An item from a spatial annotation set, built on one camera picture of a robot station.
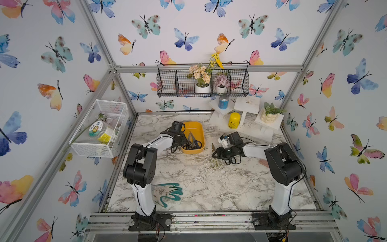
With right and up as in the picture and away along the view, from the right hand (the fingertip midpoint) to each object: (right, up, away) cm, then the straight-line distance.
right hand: (215, 154), depth 95 cm
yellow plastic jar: (+13, +21, +7) cm, 26 cm away
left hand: (-20, +9, +4) cm, 23 cm away
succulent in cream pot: (+30, +25, -9) cm, 40 cm away
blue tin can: (+6, +33, +3) cm, 34 cm away
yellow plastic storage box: (-12, +16, +15) cm, 25 cm away
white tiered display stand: (+28, +19, +17) cm, 38 cm away
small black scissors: (-15, +6, +6) cm, 18 cm away
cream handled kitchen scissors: (-1, -4, -2) cm, 5 cm away
